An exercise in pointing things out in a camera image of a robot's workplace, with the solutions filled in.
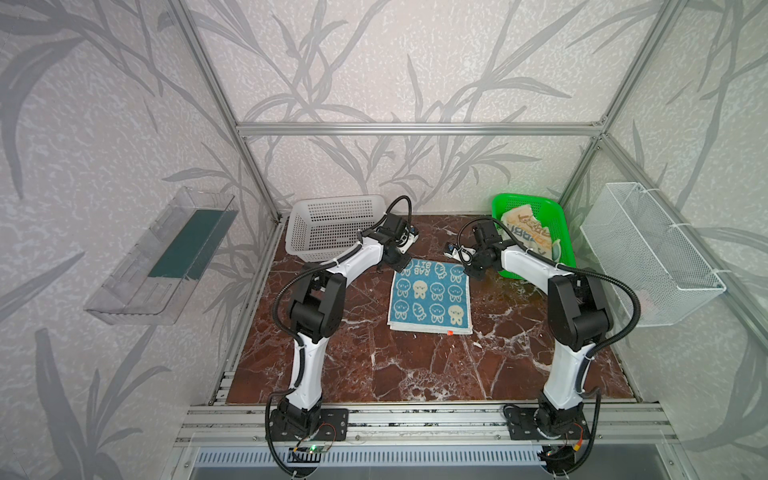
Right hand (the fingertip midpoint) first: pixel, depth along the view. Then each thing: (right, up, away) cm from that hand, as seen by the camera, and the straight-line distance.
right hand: (470, 253), depth 101 cm
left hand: (-23, +1, -1) cm, 23 cm away
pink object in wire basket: (+37, -10, -28) cm, 48 cm away
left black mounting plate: (-43, -40, -29) cm, 66 cm away
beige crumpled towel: (+26, +8, +14) cm, 31 cm away
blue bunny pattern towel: (-14, -14, -4) cm, 20 cm away
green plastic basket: (+36, +15, +17) cm, 42 cm away
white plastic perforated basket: (-55, +9, +15) cm, 58 cm away
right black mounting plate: (+11, -36, -36) cm, 52 cm away
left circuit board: (-45, -46, -30) cm, 71 cm away
